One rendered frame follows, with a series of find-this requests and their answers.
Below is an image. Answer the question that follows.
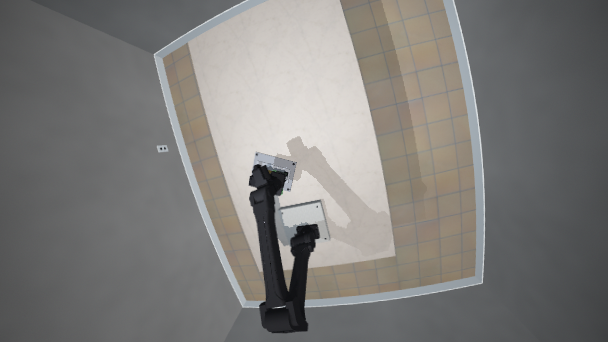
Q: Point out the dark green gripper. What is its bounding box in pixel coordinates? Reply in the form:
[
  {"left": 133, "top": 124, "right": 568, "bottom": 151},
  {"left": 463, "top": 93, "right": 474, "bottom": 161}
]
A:
[{"left": 270, "top": 170, "right": 287, "bottom": 196}]

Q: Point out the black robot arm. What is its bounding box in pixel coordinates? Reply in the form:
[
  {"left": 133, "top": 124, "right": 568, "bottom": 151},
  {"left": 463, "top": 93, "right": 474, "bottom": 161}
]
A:
[{"left": 249, "top": 165, "right": 320, "bottom": 333}]

